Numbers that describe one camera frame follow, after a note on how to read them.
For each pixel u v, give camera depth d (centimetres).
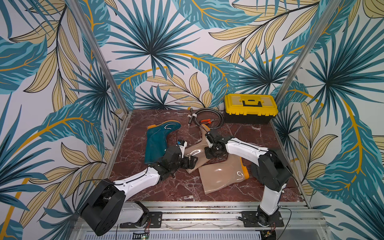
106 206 41
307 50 84
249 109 104
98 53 84
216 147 69
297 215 79
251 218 74
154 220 73
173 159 66
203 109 121
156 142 97
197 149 95
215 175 86
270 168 48
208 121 113
